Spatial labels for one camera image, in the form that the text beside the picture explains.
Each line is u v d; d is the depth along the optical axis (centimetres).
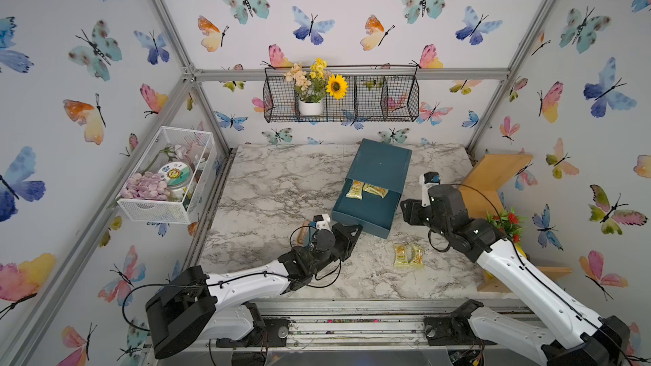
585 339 38
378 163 87
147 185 60
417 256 86
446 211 56
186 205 65
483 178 91
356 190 86
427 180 67
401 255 87
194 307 41
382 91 96
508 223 72
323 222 74
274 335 73
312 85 86
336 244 68
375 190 85
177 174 66
